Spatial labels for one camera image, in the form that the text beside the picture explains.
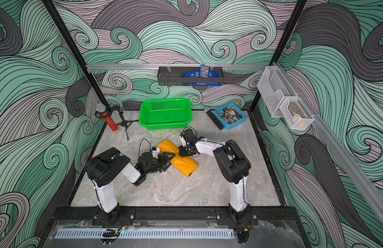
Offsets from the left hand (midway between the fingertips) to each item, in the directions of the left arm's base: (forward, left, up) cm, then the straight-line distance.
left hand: (175, 156), depth 89 cm
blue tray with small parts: (+37, -41, -4) cm, 55 cm away
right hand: (+6, -4, -6) cm, 9 cm away
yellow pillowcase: (-5, -6, -1) cm, 8 cm away
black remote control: (+30, -29, -3) cm, 42 cm away
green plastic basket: (+39, +10, -5) cm, 41 cm away
